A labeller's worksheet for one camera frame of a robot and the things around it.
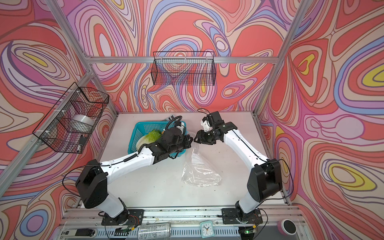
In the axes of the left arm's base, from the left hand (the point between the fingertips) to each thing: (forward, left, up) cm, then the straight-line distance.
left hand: (196, 137), depth 80 cm
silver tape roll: (+4, +56, +11) cm, 58 cm away
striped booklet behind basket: (+31, +20, -18) cm, 41 cm away
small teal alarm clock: (-39, -5, -19) cm, 44 cm away
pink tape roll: (-39, -41, -15) cm, 59 cm away
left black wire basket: (+1, +65, +9) cm, 65 cm away
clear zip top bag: (-13, -2, -17) cm, 21 cm away
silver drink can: (-41, +20, -15) cm, 48 cm away
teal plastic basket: (+15, +39, -12) cm, 44 cm away
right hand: (-1, -2, -5) cm, 5 cm away
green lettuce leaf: (+9, +28, -12) cm, 32 cm away
